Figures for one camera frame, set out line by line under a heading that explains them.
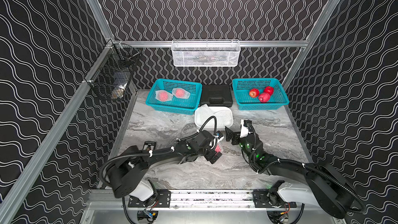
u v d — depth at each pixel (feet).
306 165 1.60
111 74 3.01
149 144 2.96
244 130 2.40
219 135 2.40
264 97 3.60
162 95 3.58
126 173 1.41
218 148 2.75
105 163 1.37
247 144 2.13
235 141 2.51
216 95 3.72
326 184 1.40
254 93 3.71
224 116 3.20
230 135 2.50
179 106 3.69
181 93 3.60
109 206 2.38
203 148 2.29
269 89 3.71
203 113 3.35
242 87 3.60
